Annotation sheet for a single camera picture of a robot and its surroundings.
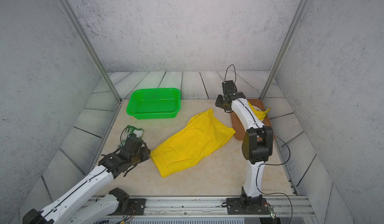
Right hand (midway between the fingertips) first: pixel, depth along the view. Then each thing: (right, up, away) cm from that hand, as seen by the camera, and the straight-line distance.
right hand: (219, 102), depth 93 cm
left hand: (-39, -28, -13) cm, 49 cm away
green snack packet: (-60, -19, +8) cm, 63 cm away
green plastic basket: (-50, 0, +30) cm, 59 cm away
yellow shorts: (-9, -19, +3) cm, 21 cm away
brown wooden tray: (+15, -18, +8) cm, 25 cm away
